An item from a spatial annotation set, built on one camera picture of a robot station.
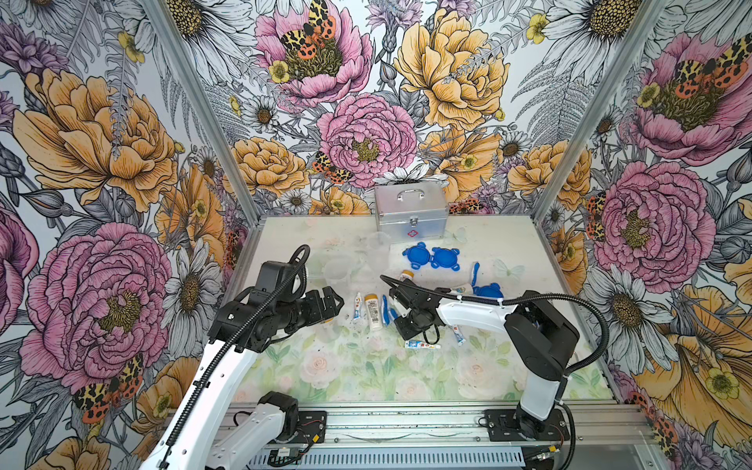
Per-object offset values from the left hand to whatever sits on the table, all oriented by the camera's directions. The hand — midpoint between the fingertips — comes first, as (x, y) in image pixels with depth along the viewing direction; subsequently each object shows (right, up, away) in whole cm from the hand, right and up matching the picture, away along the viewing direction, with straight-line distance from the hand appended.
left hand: (326, 319), depth 70 cm
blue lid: (+26, +13, +41) cm, 51 cm away
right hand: (+20, -10, +20) cm, 30 cm away
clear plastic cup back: (+11, +15, +34) cm, 39 cm away
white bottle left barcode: (+10, -3, +23) cm, 25 cm away
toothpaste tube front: (+25, -12, +17) cm, 33 cm away
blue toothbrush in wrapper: (+14, -5, +23) cm, 27 cm away
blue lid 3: (+51, +2, +32) cm, 60 cm away
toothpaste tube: (+36, -10, +20) cm, 42 cm away
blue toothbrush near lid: (+46, +7, +35) cm, 58 cm away
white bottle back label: (+21, +7, +33) cm, 40 cm away
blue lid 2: (+36, +12, +41) cm, 56 cm away
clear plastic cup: (-1, +9, +23) cm, 24 cm away
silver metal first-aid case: (+23, +29, +35) cm, 51 cm away
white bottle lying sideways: (+38, +2, +29) cm, 48 cm away
